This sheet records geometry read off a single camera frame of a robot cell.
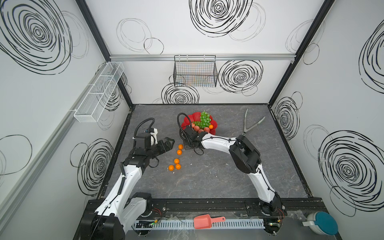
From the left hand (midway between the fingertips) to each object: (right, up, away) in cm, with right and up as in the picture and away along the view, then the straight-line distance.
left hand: (168, 143), depth 81 cm
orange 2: (+6, -4, +13) cm, 15 cm away
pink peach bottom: (+16, +6, +21) cm, 27 cm away
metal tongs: (+51, +5, +24) cm, 56 cm away
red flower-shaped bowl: (+16, +14, +28) cm, 35 cm away
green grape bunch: (+22, +12, +23) cm, 34 cm away
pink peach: (+18, +5, +20) cm, 28 cm away
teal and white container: (+70, -32, -17) cm, 78 cm away
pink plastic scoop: (+19, -36, -10) cm, 42 cm away
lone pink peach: (+23, +6, +21) cm, 31 cm away
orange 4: (+4, -12, +8) cm, 15 cm away
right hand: (+10, -3, +17) cm, 20 cm away
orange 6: (+1, -15, +5) cm, 16 cm away
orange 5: (+5, -15, +6) cm, 16 cm away
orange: (+26, +8, +21) cm, 34 cm away
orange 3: (+5, -8, +12) cm, 15 cm away
